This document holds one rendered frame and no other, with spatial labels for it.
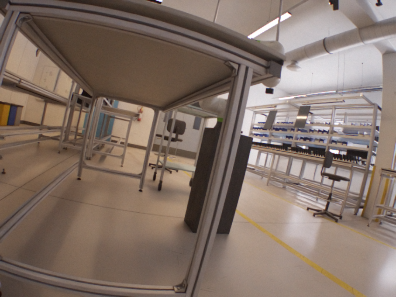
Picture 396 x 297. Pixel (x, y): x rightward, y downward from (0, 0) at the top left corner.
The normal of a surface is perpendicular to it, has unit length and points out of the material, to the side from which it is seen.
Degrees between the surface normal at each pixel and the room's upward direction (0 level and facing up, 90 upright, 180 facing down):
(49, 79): 90
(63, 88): 90
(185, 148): 90
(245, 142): 90
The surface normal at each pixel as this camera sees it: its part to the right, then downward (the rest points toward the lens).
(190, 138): 0.32, 0.10
